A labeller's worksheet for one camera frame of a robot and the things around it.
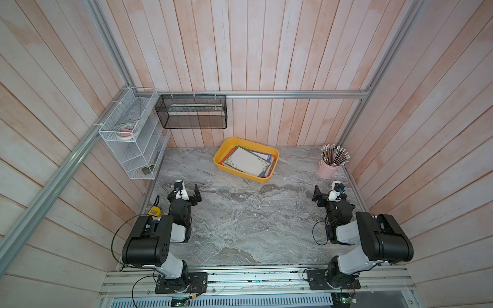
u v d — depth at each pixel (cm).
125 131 73
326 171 101
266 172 107
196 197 84
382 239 48
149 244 45
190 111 102
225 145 116
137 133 74
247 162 112
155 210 90
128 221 49
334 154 101
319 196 82
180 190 76
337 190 76
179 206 70
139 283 65
